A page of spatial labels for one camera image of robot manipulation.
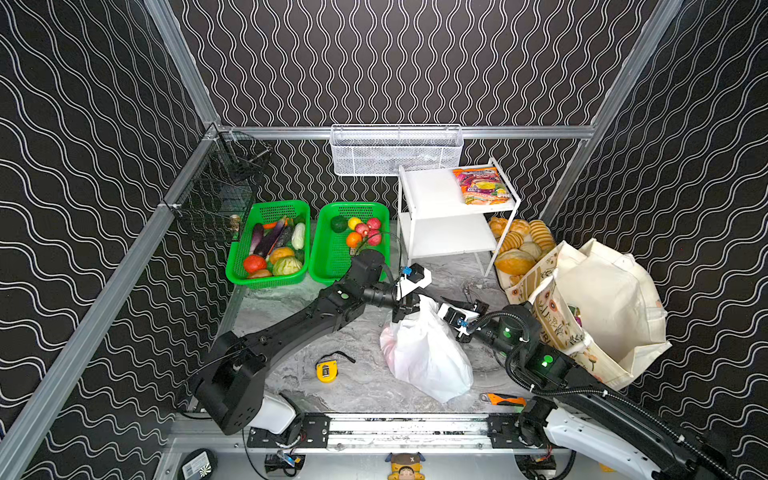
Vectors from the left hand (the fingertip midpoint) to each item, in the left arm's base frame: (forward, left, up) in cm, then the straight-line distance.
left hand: (444, 306), depth 68 cm
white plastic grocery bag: (-8, +4, -8) cm, 12 cm away
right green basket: (+32, +35, -18) cm, 51 cm away
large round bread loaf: (+31, -29, -21) cm, 47 cm away
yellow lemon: (+49, +29, -19) cm, 60 cm away
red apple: (+39, +20, -20) cm, 48 cm away
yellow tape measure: (-6, +30, -24) cm, 39 cm away
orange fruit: (+39, +28, -19) cm, 51 cm away
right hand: (+4, -1, -2) cm, 4 cm away
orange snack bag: (+31, -11, +11) cm, 35 cm away
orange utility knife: (-12, -16, -27) cm, 33 cm away
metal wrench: (+21, -12, -26) cm, 36 cm away
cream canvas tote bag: (+9, -44, -14) cm, 47 cm away
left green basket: (+35, +57, -19) cm, 69 cm away
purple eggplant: (+40, +64, -19) cm, 78 cm away
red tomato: (+25, +59, -17) cm, 67 cm away
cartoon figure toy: (-28, +8, -24) cm, 38 cm away
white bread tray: (+42, -34, -23) cm, 59 cm away
